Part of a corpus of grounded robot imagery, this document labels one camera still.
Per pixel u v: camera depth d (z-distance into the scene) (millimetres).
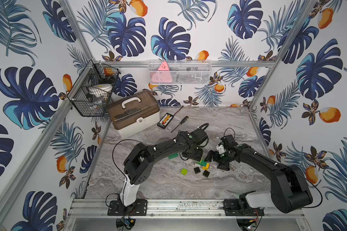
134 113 892
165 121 1098
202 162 839
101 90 797
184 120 1100
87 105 817
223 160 757
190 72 925
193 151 719
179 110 1176
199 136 677
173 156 925
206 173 843
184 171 857
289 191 427
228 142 720
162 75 890
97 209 761
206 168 856
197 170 857
